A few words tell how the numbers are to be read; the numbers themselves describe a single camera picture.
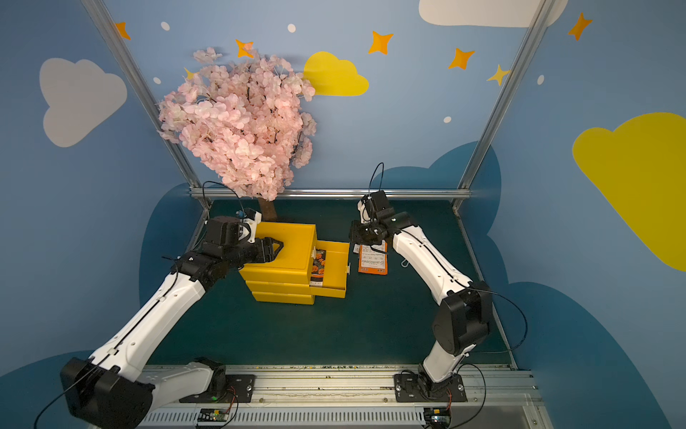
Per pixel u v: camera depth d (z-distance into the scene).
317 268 0.90
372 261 1.01
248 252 0.66
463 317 0.45
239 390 0.74
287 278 0.78
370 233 0.70
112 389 0.37
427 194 1.14
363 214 0.74
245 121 0.61
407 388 0.75
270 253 0.69
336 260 0.95
